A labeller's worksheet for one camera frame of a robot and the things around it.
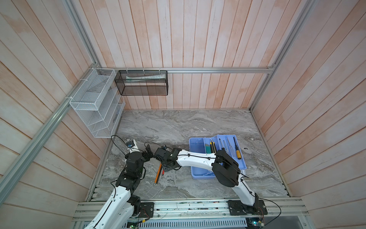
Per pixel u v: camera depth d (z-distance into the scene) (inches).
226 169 20.5
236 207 29.4
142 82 40.9
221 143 34.6
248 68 37.7
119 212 19.8
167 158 25.8
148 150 31.8
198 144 38.8
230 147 33.7
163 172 33.8
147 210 28.9
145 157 28.8
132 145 26.9
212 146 34.8
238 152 32.4
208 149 34.7
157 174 33.7
